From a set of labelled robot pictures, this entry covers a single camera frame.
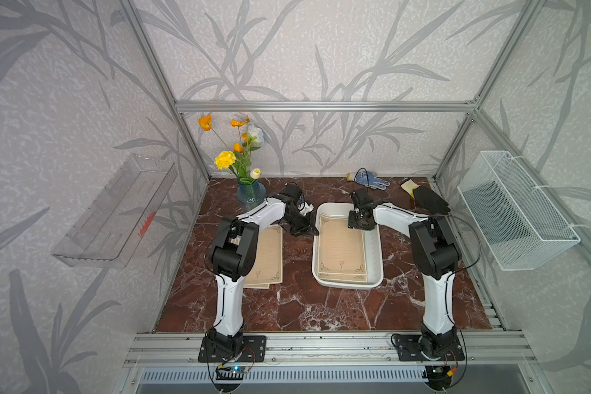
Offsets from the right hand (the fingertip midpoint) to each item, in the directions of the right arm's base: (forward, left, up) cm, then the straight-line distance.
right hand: (354, 221), depth 103 cm
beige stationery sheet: (-20, +35, -2) cm, 40 cm away
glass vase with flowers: (+6, +43, +14) cm, 45 cm away
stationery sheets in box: (-13, +7, -2) cm, 15 cm away
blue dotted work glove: (+27, -10, -2) cm, 29 cm away
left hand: (-9, +16, +6) cm, 19 cm away
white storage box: (-13, -6, 0) cm, 14 cm away
